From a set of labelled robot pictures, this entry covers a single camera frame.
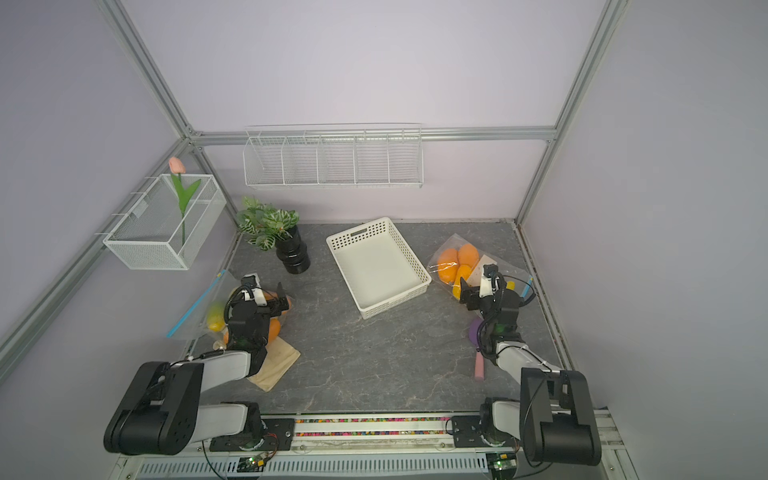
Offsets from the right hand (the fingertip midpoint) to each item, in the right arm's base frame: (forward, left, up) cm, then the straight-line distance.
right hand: (477, 275), depth 88 cm
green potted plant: (+11, +63, +10) cm, 64 cm away
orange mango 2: (+5, +2, -6) cm, 8 cm away
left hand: (-3, +63, -2) cm, 63 cm away
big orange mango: (+8, +7, -5) cm, 12 cm away
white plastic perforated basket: (+13, +31, -12) cm, 36 cm away
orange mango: (+15, -1, -8) cm, 17 cm away
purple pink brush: (-22, +1, -11) cm, 25 cm away
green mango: (-8, +79, -10) cm, 80 cm away
